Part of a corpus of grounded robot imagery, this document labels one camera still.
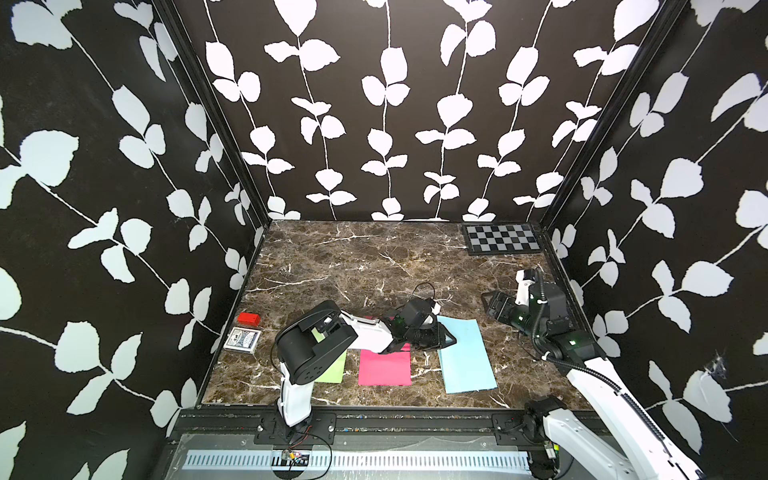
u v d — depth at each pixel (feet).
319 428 2.41
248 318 3.03
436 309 2.81
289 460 2.35
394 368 2.75
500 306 2.22
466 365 2.81
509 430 2.40
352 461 2.30
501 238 3.74
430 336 2.56
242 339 2.82
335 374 2.68
